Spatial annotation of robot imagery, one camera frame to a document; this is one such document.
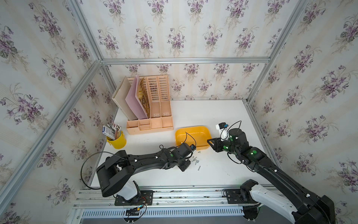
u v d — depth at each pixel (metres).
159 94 1.11
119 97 0.84
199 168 0.84
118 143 0.88
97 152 0.93
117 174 0.42
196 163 0.86
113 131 0.86
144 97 1.01
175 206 0.72
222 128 0.67
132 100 0.85
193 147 0.75
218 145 0.66
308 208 0.39
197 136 0.98
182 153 0.65
